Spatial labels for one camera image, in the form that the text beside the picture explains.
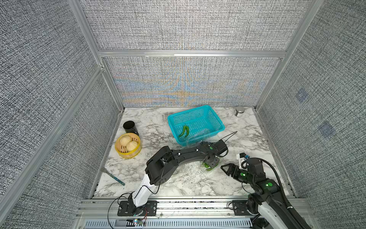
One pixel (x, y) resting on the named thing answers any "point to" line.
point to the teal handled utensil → (104, 170)
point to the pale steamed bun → (124, 140)
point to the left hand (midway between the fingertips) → (213, 160)
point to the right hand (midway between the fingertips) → (224, 166)
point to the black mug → (129, 127)
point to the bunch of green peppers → (207, 166)
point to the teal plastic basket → (193, 125)
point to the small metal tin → (239, 111)
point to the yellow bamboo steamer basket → (122, 150)
